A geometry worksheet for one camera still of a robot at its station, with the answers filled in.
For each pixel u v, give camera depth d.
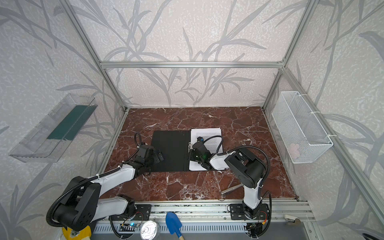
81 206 0.42
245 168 0.49
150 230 0.65
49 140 0.64
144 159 0.70
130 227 0.72
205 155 0.74
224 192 0.78
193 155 0.83
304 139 0.61
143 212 0.73
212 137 0.88
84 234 0.66
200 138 0.88
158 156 0.83
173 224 0.70
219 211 0.75
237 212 0.73
